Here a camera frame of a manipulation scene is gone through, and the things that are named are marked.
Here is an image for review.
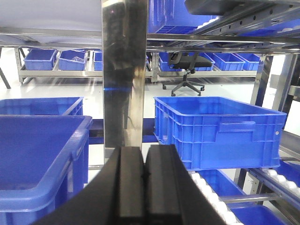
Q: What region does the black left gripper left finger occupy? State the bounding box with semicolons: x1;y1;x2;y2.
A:
35;146;145;225

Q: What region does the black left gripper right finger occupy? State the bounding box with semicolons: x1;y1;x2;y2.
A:
145;144;229;225

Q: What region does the blue ribbed plastic crate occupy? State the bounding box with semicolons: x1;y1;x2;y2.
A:
153;96;288;171

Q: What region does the large blue plastic bin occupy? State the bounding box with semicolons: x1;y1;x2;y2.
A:
0;114;93;225
148;0;218;34

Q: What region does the steel rack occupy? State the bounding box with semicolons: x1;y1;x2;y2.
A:
0;0;300;225
14;45;268;85

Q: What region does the black office chair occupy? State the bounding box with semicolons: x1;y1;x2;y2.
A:
162;52;213;97

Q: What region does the row of blue bins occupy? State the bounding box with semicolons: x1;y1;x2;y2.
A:
23;48;261;72

